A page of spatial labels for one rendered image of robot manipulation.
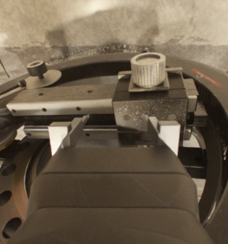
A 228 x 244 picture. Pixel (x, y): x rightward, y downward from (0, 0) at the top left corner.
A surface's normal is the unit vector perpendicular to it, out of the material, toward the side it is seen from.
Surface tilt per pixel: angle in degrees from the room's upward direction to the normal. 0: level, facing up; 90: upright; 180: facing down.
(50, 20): 0
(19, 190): 90
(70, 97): 90
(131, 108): 2
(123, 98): 90
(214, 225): 90
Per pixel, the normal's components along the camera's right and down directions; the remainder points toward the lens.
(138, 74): -0.60, 0.58
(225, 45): -0.13, 0.65
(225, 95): -0.15, -0.76
